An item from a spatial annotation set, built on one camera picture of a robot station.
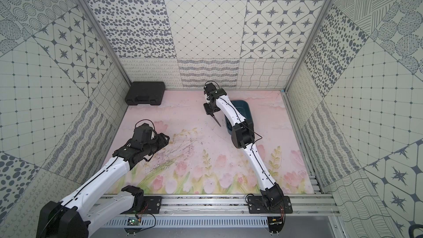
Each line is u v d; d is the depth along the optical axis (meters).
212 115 1.07
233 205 0.76
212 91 0.82
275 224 0.72
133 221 0.72
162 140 0.76
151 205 0.73
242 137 0.69
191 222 0.70
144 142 0.64
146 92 1.18
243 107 1.04
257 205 0.73
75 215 0.39
